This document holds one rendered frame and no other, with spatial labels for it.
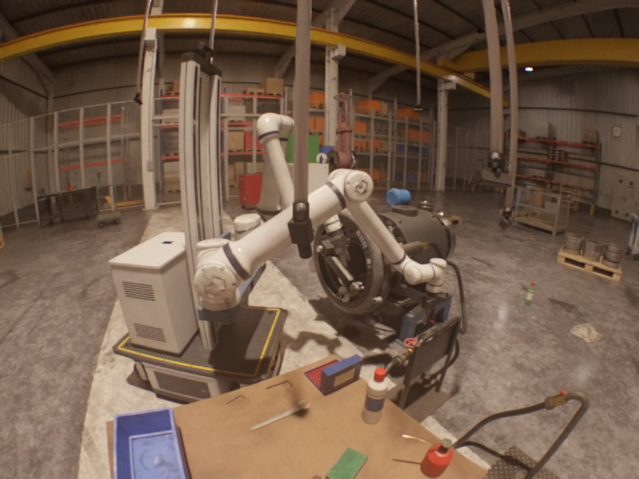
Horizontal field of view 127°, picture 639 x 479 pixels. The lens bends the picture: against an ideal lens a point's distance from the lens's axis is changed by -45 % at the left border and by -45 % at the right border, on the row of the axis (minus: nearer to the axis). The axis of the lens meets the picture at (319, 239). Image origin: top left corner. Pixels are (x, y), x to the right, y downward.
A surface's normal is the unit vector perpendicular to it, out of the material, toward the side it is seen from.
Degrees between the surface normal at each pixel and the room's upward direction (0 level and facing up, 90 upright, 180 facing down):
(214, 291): 97
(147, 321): 90
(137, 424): 90
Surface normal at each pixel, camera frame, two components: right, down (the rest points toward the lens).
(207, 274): 0.18, 0.23
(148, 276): -0.07, 0.28
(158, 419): 0.48, 0.25
